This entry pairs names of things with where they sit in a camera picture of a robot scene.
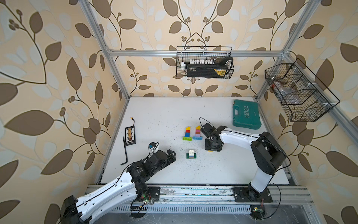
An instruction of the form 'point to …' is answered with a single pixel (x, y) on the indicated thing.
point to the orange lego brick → (197, 132)
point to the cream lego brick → (191, 152)
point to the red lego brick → (188, 131)
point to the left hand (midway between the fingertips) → (171, 156)
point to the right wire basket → (304, 97)
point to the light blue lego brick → (199, 138)
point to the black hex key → (125, 153)
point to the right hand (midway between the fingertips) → (209, 148)
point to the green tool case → (246, 114)
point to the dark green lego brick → (195, 156)
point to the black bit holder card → (130, 136)
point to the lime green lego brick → (187, 138)
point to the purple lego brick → (197, 135)
